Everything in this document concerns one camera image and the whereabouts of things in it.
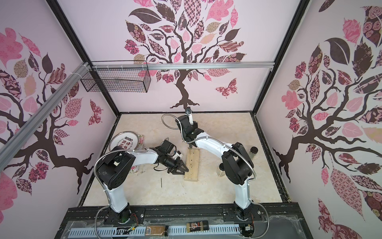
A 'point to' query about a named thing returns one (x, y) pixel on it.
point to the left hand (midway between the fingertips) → (186, 174)
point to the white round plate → (126, 139)
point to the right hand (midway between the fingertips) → (189, 120)
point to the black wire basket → (118, 79)
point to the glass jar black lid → (220, 170)
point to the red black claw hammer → (188, 110)
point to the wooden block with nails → (192, 164)
